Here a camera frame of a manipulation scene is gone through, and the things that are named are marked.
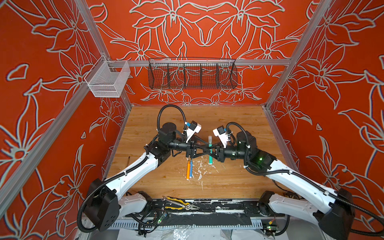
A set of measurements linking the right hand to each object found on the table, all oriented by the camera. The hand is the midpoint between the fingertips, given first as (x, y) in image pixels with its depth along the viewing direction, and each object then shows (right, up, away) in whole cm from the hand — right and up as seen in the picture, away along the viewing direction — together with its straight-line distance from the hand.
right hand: (202, 150), depth 66 cm
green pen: (+3, -3, 0) cm, 5 cm away
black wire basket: (-5, +45, +32) cm, 55 cm away
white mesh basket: (-58, +36, +22) cm, 71 cm away
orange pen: (-7, -16, +19) cm, 26 cm away
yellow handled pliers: (-7, -29, +7) cm, 31 cm away
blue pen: (-5, -15, +20) cm, 26 cm away
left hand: (+2, +1, -3) cm, 3 cm away
